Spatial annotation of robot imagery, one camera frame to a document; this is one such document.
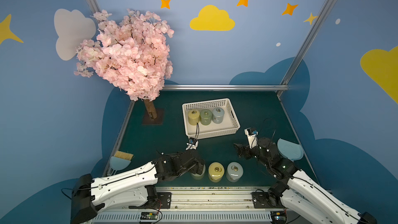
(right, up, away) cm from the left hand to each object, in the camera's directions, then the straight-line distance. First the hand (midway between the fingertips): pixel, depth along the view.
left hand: (197, 157), depth 76 cm
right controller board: (+39, -28, -3) cm, 48 cm away
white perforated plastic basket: (+22, +13, +28) cm, 38 cm away
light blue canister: (+13, +20, +24) cm, 34 cm away
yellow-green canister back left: (-3, +19, +23) cm, 30 cm away
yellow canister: (+9, -6, -1) cm, 11 cm away
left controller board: (-23, -26, -4) cm, 35 cm away
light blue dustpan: (+56, -1, +15) cm, 58 cm away
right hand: (+25, +8, +5) cm, 26 cm away
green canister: (+5, +19, +23) cm, 30 cm away
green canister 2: (0, -11, +4) cm, 12 cm away
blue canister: (+18, -7, +1) cm, 20 cm away
